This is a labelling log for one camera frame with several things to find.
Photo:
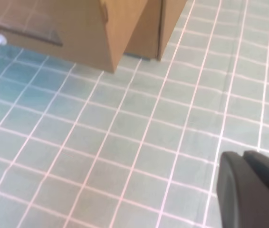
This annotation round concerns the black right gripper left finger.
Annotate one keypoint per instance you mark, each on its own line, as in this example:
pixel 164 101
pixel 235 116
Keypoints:
pixel 242 196

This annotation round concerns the cyan checkered tablecloth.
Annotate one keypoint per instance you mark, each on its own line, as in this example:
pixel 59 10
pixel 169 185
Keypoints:
pixel 139 148

